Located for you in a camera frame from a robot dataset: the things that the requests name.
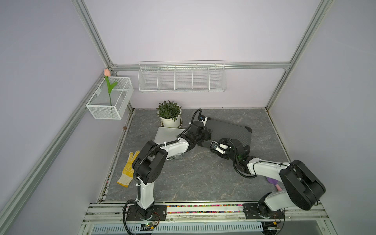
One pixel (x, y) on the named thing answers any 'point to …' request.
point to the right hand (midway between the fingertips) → (222, 141)
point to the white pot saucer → (162, 125)
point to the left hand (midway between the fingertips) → (208, 130)
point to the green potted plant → (169, 110)
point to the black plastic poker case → (222, 129)
